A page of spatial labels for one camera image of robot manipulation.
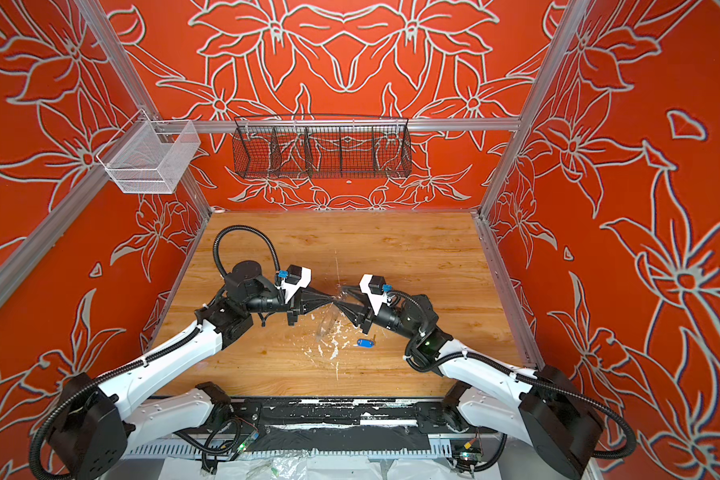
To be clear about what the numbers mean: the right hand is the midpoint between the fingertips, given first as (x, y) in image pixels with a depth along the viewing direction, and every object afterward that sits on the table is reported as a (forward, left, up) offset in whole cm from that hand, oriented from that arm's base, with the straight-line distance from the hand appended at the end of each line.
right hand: (335, 297), depth 67 cm
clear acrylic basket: (+47, +60, +8) cm, 77 cm away
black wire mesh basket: (+54, +7, +5) cm, 55 cm away
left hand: (0, +1, +1) cm, 1 cm away
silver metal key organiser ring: (+1, -1, -1) cm, 2 cm away
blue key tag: (-2, -7, -25) cm, 26 cm away
